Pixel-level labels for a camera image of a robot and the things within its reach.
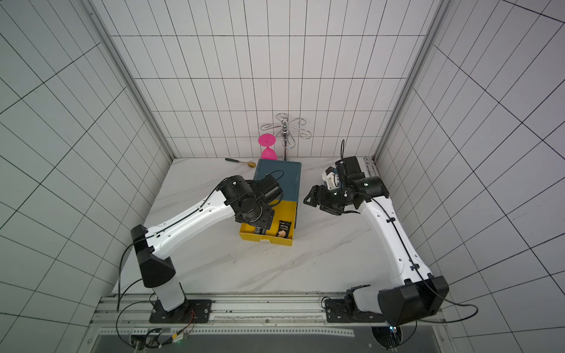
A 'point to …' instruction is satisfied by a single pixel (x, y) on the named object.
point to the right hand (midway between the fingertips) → (304, 203)
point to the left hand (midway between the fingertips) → (253, 225)
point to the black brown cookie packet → (283, 229)
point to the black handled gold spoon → (250, 164)
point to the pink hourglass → (268, 140)
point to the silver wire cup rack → (289, 129)
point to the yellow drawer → (286, 210)
